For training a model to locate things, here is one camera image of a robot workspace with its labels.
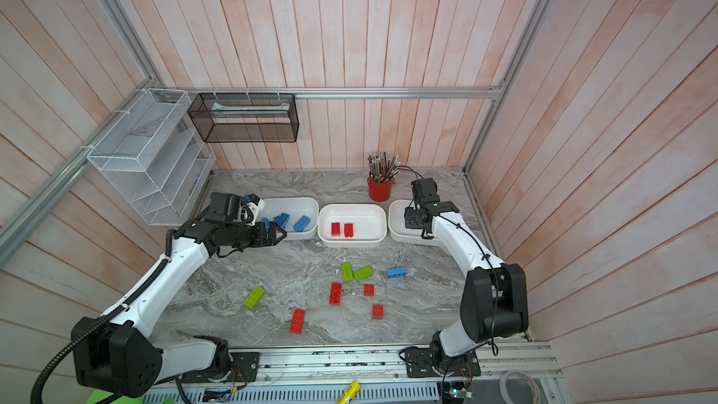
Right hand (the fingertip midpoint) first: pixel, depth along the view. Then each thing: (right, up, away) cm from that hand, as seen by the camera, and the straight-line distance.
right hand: (417, 215), depth 91 cm
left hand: (-45, -6, -10) cm, 46 cm away
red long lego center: (-27, -24, -6) cm, 36 cm away
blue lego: (-41, -4, +10) cm, 42 cm away
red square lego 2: (-23, -6, +7) cm, 25 cm away
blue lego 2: (-7, -18, -2) cm, 20 cm away
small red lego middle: (-16, -23, -4) cm, 29 cm away
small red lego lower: (-14, -27, -11) cm, 33 cm away
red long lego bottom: (-38, -30, -11) cm, 49 cm away
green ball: (-81, -40, -27) cm, 94 cm away
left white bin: (-44, +2, +16) cm, 47 cm away
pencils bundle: (-9, +17, +16) cm, 25 cm away
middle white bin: (-15, -3, +12) cm, 20 cm away
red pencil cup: (-11, +8, +20) cm, 24 cm away
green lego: (-23, -19, 0) cm, 30 cm away
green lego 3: (-51, -25, -7) cm, 58 cm away
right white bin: (-5, -5, +6) cm, 10 cm away
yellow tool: (-22, -43, -22) cm, 53 cm away
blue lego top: (-47, -2, +10) cm, 49 cm away
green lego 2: (-18, -19, 0) cm, 26 cm away
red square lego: (-28, -6, +10) cm, 30 cm away
